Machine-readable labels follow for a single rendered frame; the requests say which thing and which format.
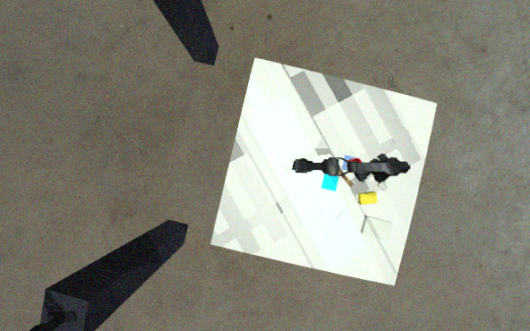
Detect tan wooden bar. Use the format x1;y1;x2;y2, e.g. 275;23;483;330
338;169;353;186

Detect yellow block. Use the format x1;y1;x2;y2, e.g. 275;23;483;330
358;192;378;204

